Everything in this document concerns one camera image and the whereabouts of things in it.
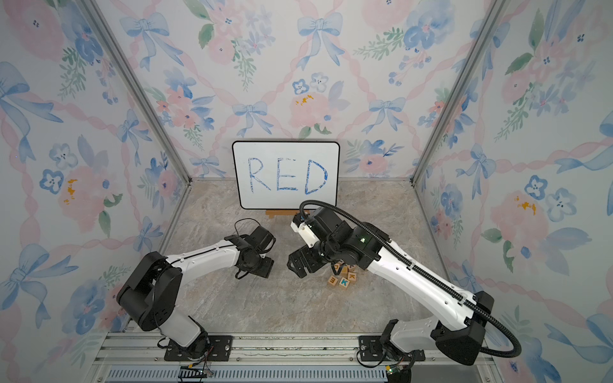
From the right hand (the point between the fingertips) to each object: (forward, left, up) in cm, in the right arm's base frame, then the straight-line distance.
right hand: (302, 256), depth 67 cm
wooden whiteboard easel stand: (+28, +14, -17) cm, 36 cm away
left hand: (+7, +15, -23) cm, 28 cm away
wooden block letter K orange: (+3, -17, -22) cm, 28 cm away
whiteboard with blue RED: (+38, +10, -4) cm, 39 cm away
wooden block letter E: (+2, -10, -22) cm, 25 cm away
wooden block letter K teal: (+1, -14, -23) cm, 26 cm away
